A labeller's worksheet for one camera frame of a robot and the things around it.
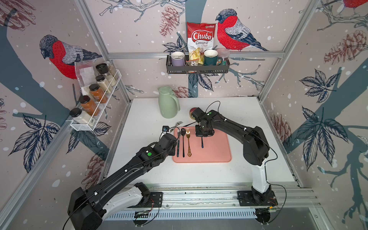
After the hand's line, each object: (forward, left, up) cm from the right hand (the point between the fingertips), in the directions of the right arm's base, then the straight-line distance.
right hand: (199, 134), depth 91 cm
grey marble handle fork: (+12, +15, -6) cm, 20 cm away
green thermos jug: (+18, +21, +11) cm, 30 cm away
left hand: (-10, +15, +9) cm, 20 cm away
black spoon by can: (+11, +10, -7) cm, 16 cm away
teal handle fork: (-7, +14, -6) cm, 17 cm away
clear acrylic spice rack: (-1, +52, +25) cm, 57 cm away
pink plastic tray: (-7, +5, -7) cm, 11 cm away
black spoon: (+5, +11, -7) cm, 14 cm away
